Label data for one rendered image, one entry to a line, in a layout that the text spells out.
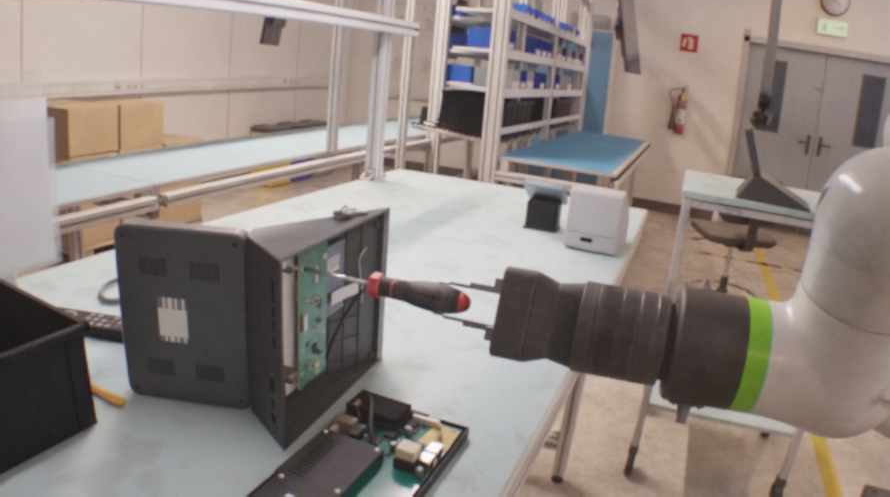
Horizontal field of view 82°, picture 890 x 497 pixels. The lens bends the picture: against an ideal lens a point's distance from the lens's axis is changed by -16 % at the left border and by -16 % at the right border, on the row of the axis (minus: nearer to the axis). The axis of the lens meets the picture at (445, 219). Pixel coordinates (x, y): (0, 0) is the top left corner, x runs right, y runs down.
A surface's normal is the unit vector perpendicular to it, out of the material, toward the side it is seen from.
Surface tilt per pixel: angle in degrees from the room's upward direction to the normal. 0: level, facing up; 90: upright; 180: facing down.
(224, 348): 90
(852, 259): 106
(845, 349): 99
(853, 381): 98
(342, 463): 0
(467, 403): 0
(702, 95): 90
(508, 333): 68
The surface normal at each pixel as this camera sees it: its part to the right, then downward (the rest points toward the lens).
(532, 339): -0.22, -0.16
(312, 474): 0.08, -0.97
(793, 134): -0.40, 0.19
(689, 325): -0.19, -0.47
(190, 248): 0.01, 0.25
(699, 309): -0.11, -0.69
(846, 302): -0.82, 0.30
